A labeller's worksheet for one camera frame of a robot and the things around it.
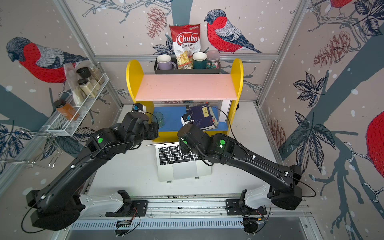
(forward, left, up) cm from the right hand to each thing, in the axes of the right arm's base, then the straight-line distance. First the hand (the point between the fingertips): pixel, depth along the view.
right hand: (181, 137), depth 65 cm
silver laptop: (-3, +7, -24) cm, 26 cm away
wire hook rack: (-10, +58, +6) cm, 60 cm away
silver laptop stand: (-10, +9, -30) cm, 33 cm away
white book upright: (+21, -21, -1) cm, 30 cm away
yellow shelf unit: (+41, -14, -17) cm, 46 cm away
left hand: (+4, +12, +4) cm, 13 cm away
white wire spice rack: (+6, +57, +1) cm, 58 cm away
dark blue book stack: (+24, -10, -13) cm, 29 cm away
